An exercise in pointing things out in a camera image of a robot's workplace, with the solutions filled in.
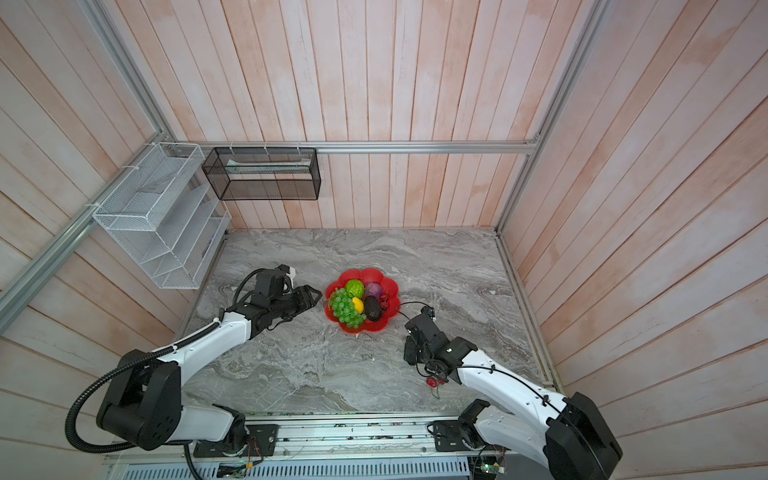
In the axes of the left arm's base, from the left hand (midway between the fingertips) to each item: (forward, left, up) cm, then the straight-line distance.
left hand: (317, 301), depth 88 cm
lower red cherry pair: (-21, -34, -9) cm, 40 cm away
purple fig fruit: (+9, -17, -6) cm, 20 cm away
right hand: (-11, -28, -6) cm, 30 cm away
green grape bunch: (0, -8, -4) cm, 8 cm away
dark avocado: (+1, -17, -6) cm, 18 cm away
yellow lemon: (+3, -12, -6) cm, 14 cm away
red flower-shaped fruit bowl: (+14, -15, -7) cm, 22 cm away
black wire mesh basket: (+45, +23, +14) cm, 52 cm away
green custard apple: (+7, -11, -4) cm, 14 cm away
